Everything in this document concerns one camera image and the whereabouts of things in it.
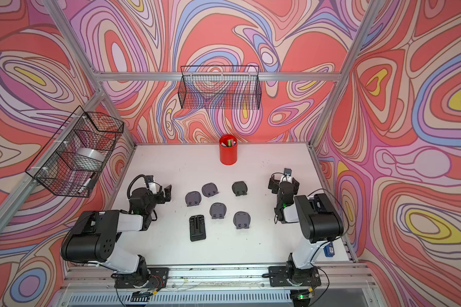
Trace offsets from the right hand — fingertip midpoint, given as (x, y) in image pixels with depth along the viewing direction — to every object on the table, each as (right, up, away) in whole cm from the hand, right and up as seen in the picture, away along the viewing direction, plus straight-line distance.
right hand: (283, 180), depth 96 cm
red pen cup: (-29, +13, +12) cm, 34 cm away
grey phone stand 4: (-22, -18, -8) cm, 29 cm away
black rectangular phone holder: (-42, -21, -12) cm, 48 cm away
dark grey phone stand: (-22, -4, +3) cm, 23 cm away
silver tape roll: (-80, +11, -26) cm, 85 cm away
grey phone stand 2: (-38, -5, +2) cm, 39 cm away
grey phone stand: (-46, -9, 0) cm, 47 cm away
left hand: (-61, -3, -2) cm, 61 cm away
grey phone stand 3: (-33, -14, -5) cm, 36 cm away
